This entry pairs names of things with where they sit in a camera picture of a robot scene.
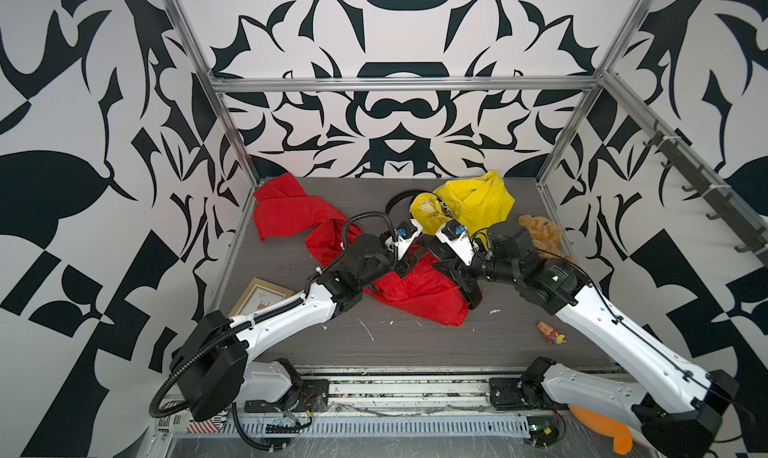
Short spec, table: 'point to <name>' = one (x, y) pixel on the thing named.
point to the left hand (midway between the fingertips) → (415, 231)
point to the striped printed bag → (187, 423)
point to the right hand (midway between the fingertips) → (437, 253)
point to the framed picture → (259, 294)
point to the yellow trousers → (479, 203)
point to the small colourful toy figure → (550, 334)
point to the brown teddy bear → (546, 236)
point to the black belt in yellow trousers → (443, 205)
